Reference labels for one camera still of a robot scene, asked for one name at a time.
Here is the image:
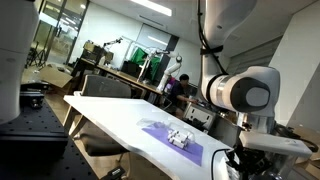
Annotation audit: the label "seated person dark shirt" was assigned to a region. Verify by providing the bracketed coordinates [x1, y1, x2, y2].
[169, 74, 197, 119]

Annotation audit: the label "green cloth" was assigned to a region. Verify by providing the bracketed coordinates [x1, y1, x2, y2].
[129, 46, 162, 83]

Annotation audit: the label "purple mat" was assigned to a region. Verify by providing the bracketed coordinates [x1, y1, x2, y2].
[142, 122, 203, 166]

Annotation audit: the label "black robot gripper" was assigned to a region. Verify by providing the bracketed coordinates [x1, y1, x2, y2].
[225, 146, 273, 180]

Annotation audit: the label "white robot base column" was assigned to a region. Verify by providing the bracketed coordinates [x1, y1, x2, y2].
[0, 0, 39, 124]

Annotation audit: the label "wooden background desk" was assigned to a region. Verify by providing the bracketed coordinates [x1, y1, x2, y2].
[71, 58, 162, 96]

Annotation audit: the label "white extension cord strip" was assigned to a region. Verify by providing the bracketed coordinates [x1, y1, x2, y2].
[214, 157, 239, 180]

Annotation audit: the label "black power cable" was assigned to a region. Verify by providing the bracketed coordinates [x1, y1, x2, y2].
[210, 147, 234, 180]

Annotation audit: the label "grey office chair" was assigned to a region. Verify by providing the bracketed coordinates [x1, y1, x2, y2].
[73, 73, 133, 157]

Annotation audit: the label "cardboard box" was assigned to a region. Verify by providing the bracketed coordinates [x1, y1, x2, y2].
[39, 64, 72, 88]

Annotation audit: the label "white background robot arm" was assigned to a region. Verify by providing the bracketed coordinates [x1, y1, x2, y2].
[148, 48, 182, 92]

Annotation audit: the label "black clamp mount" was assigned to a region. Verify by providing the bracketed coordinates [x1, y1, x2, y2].
[100, 166, 125, 180]

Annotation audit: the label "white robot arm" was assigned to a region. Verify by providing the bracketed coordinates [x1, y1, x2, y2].
[197, 0, 280, 133]

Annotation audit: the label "clear plastic bag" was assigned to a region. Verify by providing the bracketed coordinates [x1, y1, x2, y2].
[136, 118, 196, 150]

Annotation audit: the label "black perforated breadboard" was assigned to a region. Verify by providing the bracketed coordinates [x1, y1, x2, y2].
[0, 102, 97, 180]

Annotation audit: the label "grey electronics box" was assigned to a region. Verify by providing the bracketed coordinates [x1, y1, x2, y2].
[184, 103, 215, 130]

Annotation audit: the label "black lidded glass jar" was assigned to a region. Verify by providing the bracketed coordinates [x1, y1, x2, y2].
[249, 153, 298, 180]

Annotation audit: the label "white small blocks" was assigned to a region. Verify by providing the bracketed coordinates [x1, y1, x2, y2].
[167, 130, 190, 149]

